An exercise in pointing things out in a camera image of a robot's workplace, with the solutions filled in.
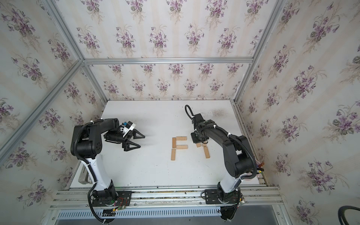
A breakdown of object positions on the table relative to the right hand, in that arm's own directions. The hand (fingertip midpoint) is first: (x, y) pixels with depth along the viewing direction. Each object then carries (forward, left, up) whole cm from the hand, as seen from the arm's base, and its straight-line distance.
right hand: (199, 139), depth 92 cm
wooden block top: (-2, -4, -3) cm, 5 cm away
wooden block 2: (0, +17, -4) cm, 18 cm away
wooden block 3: (-4, +12, -2) cm, 13 cm away
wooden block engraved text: (-4, +1, -1) cm, 4 cm away
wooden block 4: (-10, +17, -3) cm, 20 cm away
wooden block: (+2, +12, -2) cm, 12 cm away
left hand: (-8, +36, +7) cm, 37 cm away
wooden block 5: (-6, -5, -3) cm, 9 cm away
